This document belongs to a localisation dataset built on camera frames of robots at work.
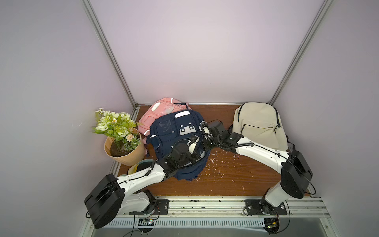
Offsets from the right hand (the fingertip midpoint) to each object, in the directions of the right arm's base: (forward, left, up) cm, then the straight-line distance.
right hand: (202, 134), depth 83 cm
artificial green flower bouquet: (-6, +41, +15) cm, 44 cm away
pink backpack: (+35, +31, -12) cm, 48 cm away
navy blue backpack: (+9, +22, -7) cm, 25 cm away
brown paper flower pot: (-10, +42, -3) cm, 43 cm away
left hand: (-7, +2, -3) cm, 8 cm away
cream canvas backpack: (+19, -42, -14) cm, 48 cm away
